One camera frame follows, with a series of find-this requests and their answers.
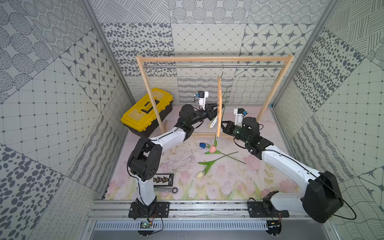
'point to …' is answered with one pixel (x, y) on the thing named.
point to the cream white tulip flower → (200, 175)
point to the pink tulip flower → (213, 148)
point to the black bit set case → (163, 180)
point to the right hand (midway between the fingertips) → (220, 123)
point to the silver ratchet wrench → (173, 190)
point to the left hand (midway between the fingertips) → (223, 103)
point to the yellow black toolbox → (142, 119)
